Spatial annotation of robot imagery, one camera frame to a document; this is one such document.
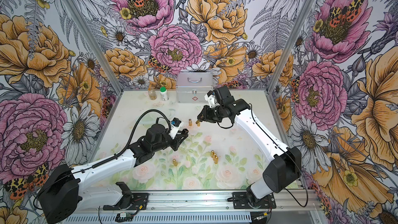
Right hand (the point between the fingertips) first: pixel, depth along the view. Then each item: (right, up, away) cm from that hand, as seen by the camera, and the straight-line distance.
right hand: (200, 120), depth 76 cm
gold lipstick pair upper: (+7, -19, +9) cm, 22 cm away
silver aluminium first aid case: (-6, +19, +27) cm, 34 cm away
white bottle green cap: (-27, +17, +35) cm, 47 cm away
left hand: (-8, -9, +5) cm, 13 cm away
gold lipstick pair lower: (+8, -21, +7) cm, 24 cm away
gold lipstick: (-7, -4, +23) cm, 25 cm away
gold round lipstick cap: (-1, -1, +1) cm, 2 cm away
